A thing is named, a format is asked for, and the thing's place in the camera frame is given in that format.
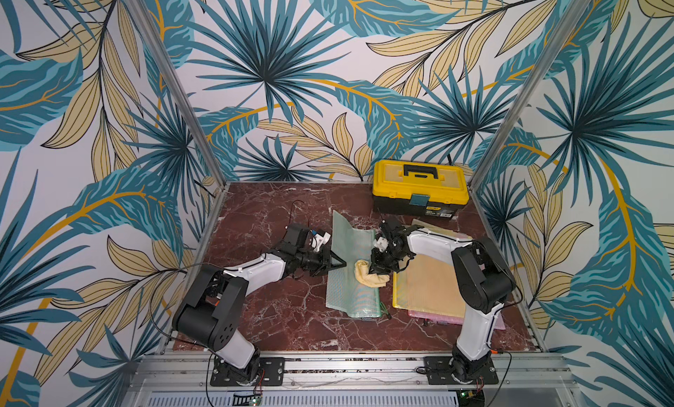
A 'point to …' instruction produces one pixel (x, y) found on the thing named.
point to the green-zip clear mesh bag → (345, 291)
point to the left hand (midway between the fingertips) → (343, 268)
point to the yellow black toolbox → (428, 188)
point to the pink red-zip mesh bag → (437, 317)
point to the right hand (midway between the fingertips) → (370, 272)
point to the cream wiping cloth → (372, 280)
